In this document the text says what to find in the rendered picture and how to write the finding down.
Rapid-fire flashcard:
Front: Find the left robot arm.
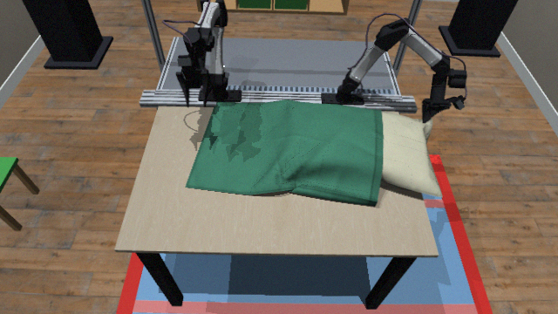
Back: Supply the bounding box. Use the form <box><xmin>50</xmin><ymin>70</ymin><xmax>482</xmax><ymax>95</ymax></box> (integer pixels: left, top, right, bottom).
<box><xmin>321</xmin><ymin>19</ymin><xmax>467</xmax><ymax>106</ymax></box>

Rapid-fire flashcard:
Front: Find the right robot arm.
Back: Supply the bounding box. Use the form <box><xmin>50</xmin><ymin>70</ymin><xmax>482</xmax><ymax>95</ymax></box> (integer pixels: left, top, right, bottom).
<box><xmin>177</xmin><ymin>0</ymin><xmax>242</xmax><ymax>102</ymax></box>

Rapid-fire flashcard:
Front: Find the cream pillow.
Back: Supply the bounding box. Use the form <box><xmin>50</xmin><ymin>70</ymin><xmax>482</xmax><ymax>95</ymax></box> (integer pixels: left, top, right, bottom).
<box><xmin>380</xmin><ymin>111</ymin><xmax>443</xmax><ymax>197</ymax></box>

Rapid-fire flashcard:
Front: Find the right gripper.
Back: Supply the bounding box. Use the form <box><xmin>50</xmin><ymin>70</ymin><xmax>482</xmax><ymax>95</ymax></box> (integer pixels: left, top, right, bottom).
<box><xmin>176</xmin><ymin>58</ymin><xmax>214</xmax><ymax>108</ymax></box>

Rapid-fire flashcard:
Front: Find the green cloth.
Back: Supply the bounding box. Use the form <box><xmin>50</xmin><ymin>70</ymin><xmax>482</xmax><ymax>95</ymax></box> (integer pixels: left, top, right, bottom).
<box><xmin>186</xmin><ymin>99</ymin><xmax>384</xmax><ymax>207</ymax></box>

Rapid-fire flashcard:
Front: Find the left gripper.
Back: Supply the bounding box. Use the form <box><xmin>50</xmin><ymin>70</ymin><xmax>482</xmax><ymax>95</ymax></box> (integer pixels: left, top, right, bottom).
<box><xmin>422</xmin><ymin>86</ymin><xmax>452</xmax><ymax>123</ymax></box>

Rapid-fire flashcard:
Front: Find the grey slotted aluminium extrusion bar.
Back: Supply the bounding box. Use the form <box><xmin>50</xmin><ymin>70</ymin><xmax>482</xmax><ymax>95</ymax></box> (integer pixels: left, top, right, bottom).
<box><xmin>139</xmin><ymin>90</ymin><xmax>418</xmax><ymax>113</ymax></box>

